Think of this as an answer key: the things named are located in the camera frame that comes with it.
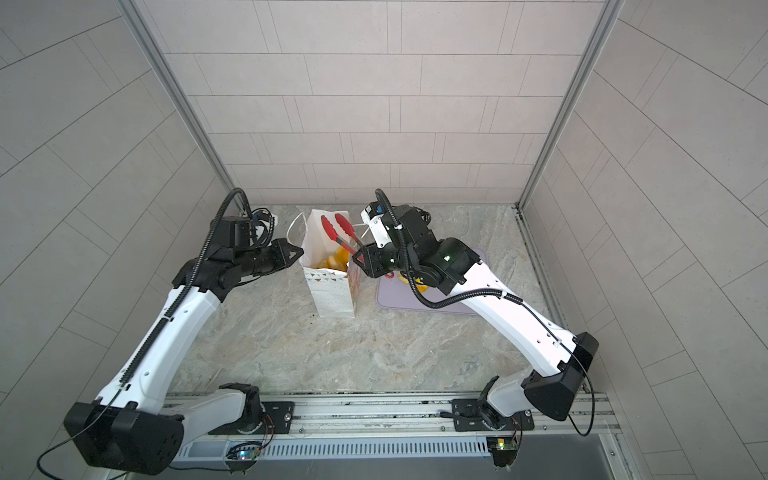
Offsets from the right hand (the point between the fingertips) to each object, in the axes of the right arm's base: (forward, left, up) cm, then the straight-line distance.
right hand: (358, 257), depth 65 cm
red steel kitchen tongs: (+2, +1, +1) cm, 3 cm away
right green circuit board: (-33, -31, -33) cm, 56 cm away
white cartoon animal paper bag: (+1, +8, -6) cm, 10 cm away
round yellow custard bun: (+13, +9, -19) cm, 25 cm away
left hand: (+7, +13, -4) cm, 15 cm away
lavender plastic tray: (+9, -7, -33) cm, 35 cm away
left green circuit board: (-31, +27, -27) cm, 49 cm away
